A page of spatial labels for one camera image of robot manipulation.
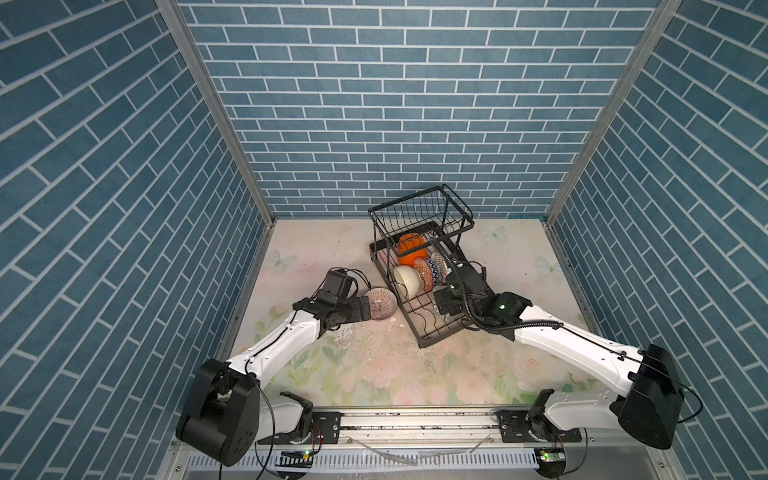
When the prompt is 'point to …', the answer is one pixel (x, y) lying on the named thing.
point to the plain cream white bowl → (408, 281)
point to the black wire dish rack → (435, 214)
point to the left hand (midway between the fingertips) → (358, 308)
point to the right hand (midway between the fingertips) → (449, 283)
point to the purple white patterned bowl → (383, 303)
